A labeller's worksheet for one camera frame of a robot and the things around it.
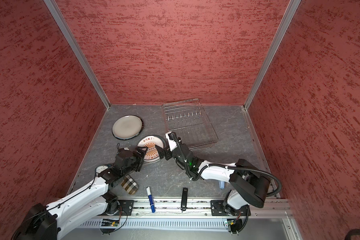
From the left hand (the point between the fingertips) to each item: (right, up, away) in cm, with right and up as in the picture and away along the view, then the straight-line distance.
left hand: (148, 155), depth 84 cm
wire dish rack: (+25, +21, +28) cm, 43 cm away
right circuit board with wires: (+46, -29, -16) cm, 57 cm away
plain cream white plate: (-20, +15, +20) cm, 32 cm away
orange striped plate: (+1, -1, +6) cm, 6 cm away
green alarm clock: (-27, -7, -1) cm, 28 cm away
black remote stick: (+21, -21, -10) cm, 31 cm away
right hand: (+9, +7, -6) cm, 13 cm away
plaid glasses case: (-8, -14, -7) cm, 18 cm away
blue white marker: (+4, -21, -9) cm, 23 cm away
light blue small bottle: (+42, -15, -5) cm, 45 cm away
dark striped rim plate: (-20, +15, +20) cm, 32 cm away
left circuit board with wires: (-17, -32, -12) cm, 38 cm away
